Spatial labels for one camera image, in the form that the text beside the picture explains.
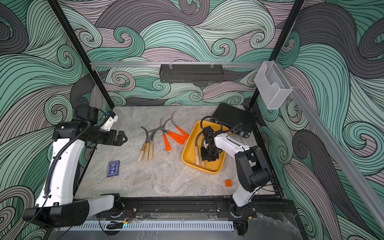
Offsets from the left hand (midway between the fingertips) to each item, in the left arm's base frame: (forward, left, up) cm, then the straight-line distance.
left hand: (116, 136), depth 70 cm
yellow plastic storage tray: (+3, -34, -27) cm, 44 cm away
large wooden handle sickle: (+7, -40, -25) cm, 48 cm away
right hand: (0, -44, -24) cm, 50 cm away
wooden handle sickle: (-2, -43, -25) cm, 50 cm away
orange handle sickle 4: (+19, -32, -27) cm, 46 cm away
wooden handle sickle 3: (+13, -10, -26) cm, 31 cm away
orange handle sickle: (+11, -20, -27) cm, 36 cm away
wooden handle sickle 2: (+7, -7, -27) cm, 28 cm away
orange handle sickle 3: (+17, -29, -27) cm, 43 cm away
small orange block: (-13, -57, -26) cm, 64 cm away
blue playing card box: (-5, +10, -26) cm, 28 cm away
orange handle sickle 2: (+16, -26, -27) cm, 41 cm away
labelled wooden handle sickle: (+10, -5, -26) cm, 29 cm away
